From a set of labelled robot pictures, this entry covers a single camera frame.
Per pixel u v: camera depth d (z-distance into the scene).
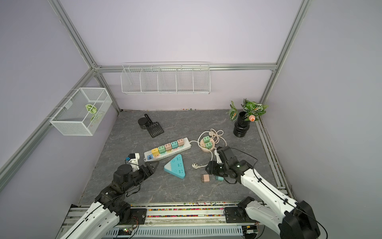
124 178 0.59
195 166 0.89
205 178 0.84
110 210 0.55
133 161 0.72
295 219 0.39
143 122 1.09
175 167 0.87
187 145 0.99
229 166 0.61
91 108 0.79
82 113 0.81
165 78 0.99
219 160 0.73
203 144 0.96
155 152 0.91
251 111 0.83
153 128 1.06
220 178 0.84
